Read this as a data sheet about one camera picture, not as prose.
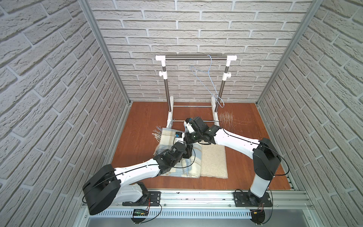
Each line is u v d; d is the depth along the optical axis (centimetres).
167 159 62
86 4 70
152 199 73
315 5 69
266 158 46
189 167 63
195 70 101
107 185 42
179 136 71
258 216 69
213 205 73
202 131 65
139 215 71
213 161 86
